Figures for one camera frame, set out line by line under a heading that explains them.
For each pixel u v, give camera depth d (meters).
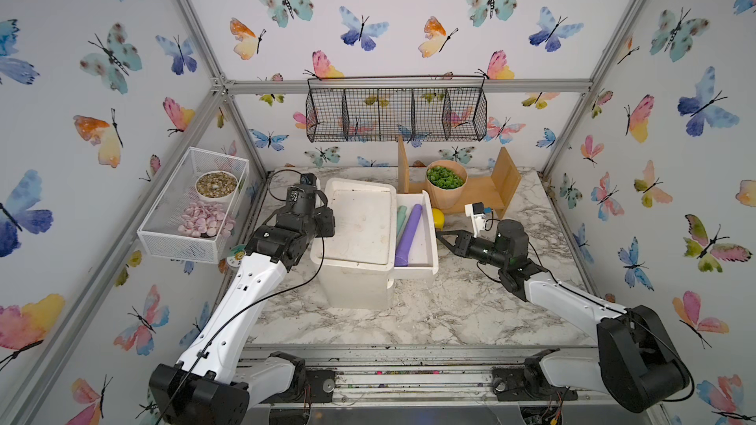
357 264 0.68
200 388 0.36
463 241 0.72
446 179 0.93
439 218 0.94
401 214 0.86
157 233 0.59
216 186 0.72
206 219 0.63
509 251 0.65
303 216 0.55
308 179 0.65
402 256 0.75
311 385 0.73
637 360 0.41
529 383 0.67
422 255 0.79
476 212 0.75
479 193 1.02
